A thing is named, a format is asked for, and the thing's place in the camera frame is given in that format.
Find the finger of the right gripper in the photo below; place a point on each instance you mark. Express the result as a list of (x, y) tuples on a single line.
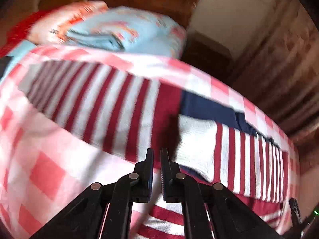
[(295, 212)]

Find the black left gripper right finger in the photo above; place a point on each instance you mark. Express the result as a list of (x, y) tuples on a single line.
[(209, 211)]

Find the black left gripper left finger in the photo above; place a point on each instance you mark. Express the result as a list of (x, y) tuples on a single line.
[(103, 211)]

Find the red white navy striped sweater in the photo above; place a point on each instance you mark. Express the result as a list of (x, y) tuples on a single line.
[(124, 115)]

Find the red white checkered bedsheet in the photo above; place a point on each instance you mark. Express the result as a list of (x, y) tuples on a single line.
[(44, 167)]

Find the pink floral curtain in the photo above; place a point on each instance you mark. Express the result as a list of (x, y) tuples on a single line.
[(278, 70)]

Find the dark wooden nightstand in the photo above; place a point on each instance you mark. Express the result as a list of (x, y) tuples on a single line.
[(207, 55)]

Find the light blue floral pillow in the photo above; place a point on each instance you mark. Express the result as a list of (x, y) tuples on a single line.
[(124, 29)]

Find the orange floral pillow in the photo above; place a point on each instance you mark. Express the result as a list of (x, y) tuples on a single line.
[(52, 28)]

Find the red blanket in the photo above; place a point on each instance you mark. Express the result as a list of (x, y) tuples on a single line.
[(20, 31)]

